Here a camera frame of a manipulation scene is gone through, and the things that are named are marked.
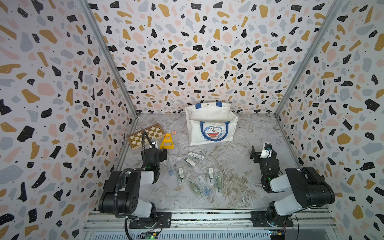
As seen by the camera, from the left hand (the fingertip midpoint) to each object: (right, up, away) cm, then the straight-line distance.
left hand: (156, 148), depth 93 cm
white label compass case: (+21, -9, +1) cm, 23 cm away
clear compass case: (+10, -11, 0) cm, 15 cm away
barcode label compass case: (+24, -5, +3) cm, 25 cm away
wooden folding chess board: (-18, +5, +13) cm, 22 cm away
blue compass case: (+30, -20, -8) cm, 37 cm away
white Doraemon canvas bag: (+33, +16, -6) cm, 37 cm away
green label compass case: (+38, -18, -7) cm, 43 cm away
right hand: (+65, +1, -3) cm, 65 cm away
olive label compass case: (+25, -21, -10) cm, 35 cm away
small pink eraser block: (+8, +9, +17) cm, 21 cm away
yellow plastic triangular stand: (+5, +2, +11) cm, 12 cm away
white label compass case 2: (+16, -14, -5) cm, 22 cm away
